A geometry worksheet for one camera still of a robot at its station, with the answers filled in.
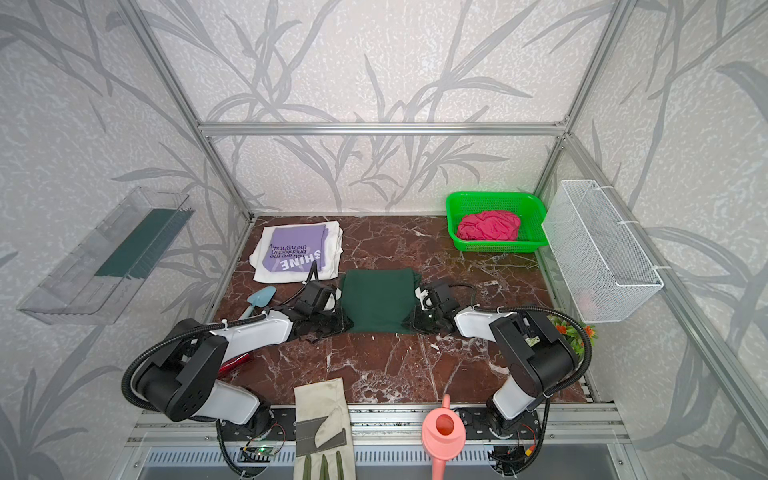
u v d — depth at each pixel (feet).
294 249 3.44
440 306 2.42
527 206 3.79
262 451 2.31
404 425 2.47
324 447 2.31
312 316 2.36
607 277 1.97
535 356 1.51
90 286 2.08
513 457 2.40
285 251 3.43
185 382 1.42
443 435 2.06
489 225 3.65
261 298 3.11
